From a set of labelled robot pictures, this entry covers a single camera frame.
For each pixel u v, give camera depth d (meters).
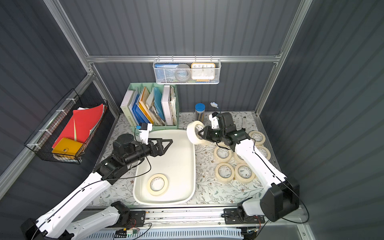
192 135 0.69
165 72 0.85
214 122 0.71
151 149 0.59
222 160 0.91
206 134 0.68
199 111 0.98
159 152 0.60
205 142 0.73
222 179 0.84
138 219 0.74
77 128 0.74
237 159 0.92
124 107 0.89
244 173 0.89
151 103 0.96
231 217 0.74
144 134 0.61
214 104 0.94
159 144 0.59
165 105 0.94
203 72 0.88
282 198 0.40
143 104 0.95
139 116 0.96
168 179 0.84
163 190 0.80
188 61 0.89
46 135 0.63
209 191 0.82
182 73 0.90
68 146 0.65
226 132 0.59
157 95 0.97
